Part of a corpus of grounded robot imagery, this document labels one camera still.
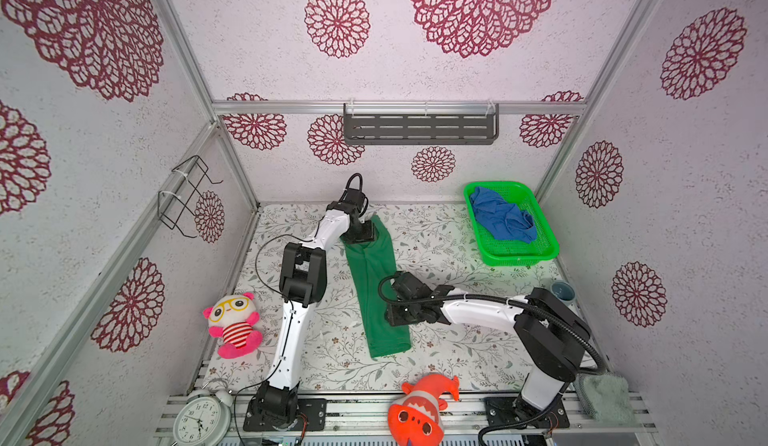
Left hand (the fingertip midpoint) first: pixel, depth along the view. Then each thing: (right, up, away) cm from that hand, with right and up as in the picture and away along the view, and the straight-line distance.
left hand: (365, 241), depth 107 cm
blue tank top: (+52, +8, +3) cm, 52 cm away
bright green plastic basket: (+49, -4, -1) cm, 49 cm away
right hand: (+8, -20, -19) cm, 29 cm away
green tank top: (+2, -7, -7) cm, 10 cm away
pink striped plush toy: (-36, -21, -24) cm, 48 cm away
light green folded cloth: (+63, -38, -32) cm, 80 cm away
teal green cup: (+61, -15, -17) cm, 65 cm away
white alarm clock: (-36, -41, -37) cm, 66 cm away
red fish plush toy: (+13, -38, -41) cm, 57 cm away
